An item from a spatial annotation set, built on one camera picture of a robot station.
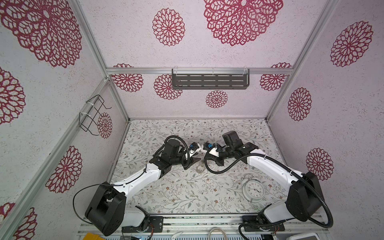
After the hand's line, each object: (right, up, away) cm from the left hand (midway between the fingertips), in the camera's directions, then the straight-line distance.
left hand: (196, 157), depth 81 cm
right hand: (+5, +2, -1) cm, 5 cm away
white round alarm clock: (+31, -18, 0) cm, 36 cm away
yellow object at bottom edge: (-49, -34, -13) cm, 61 cm away
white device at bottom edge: (+48, -33, -14) cm, 60 cm away
